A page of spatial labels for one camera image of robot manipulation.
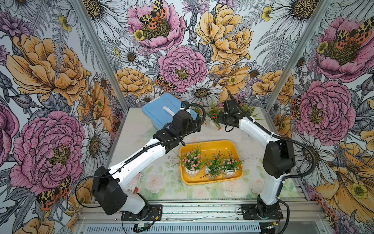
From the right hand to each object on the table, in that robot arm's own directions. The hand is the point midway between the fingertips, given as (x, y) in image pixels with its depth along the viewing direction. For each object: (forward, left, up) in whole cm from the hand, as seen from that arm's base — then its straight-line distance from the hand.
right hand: (220, 121), depth 94 cm
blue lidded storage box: (+7, +37, +5) cm, 38 cm away
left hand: (-10, +19, +13) cm, 25 cm away
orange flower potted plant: (-30, +8, -2) cm, 31 cm away
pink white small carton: (-35, +51, -11) cm, 63 cm away
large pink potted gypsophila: (-27, +19, +1) cm, 33 cm away
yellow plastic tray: (-11, +9, -14) cm, 20 cm away
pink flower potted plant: (-29, -1, -1) cm, 29 cm away
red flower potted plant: (0, +6, +1) cm, 6 cm away
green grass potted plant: (+11, -22, -1) cm, 24 cm away
